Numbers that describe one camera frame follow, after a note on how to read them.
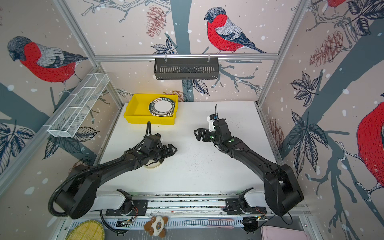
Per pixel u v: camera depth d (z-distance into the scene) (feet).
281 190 1.35
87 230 2.20
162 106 3.62
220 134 2.10
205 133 2.39
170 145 2.66
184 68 3.50
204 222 2.29
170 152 2.60
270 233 2.15
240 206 2.37
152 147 2.32
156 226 2.17
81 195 1.35
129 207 2.20
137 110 3.74
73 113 2.45
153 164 2.37
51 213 1.28
